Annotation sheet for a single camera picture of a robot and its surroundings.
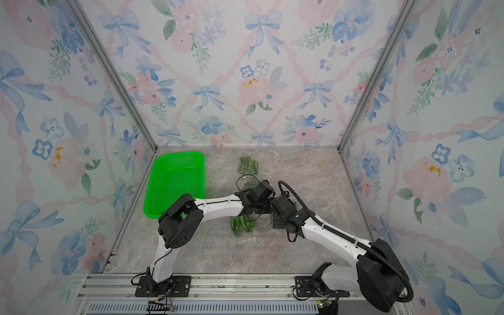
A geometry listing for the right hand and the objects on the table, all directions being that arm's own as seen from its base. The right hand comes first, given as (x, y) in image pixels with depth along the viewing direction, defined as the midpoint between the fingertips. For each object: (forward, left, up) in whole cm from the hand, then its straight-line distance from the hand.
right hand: (282, 217), depth 86 cm
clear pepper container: (+31, +16, -1) cm, 35 cm away
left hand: (+6, 0, -1) cm, 6 cm away
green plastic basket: (+25, +56, -3) cm, 62 cm away
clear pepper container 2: (-3, +17, -2) cm, 17 cm away
